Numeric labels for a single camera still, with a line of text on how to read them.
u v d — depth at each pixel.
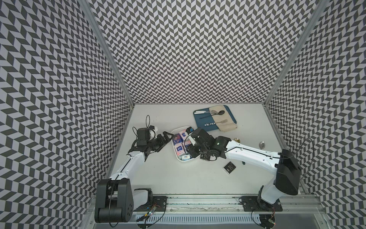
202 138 0.59
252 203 0.73
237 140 0.94
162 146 0.75
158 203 0.72
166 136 0.77
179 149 0.86
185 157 0.82
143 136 0.67
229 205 0.75
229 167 0.84
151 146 0.71
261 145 0.92
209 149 0.57
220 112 1.08
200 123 1.05
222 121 1.05
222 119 1.08
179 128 0.91
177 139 0.91
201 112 1.08
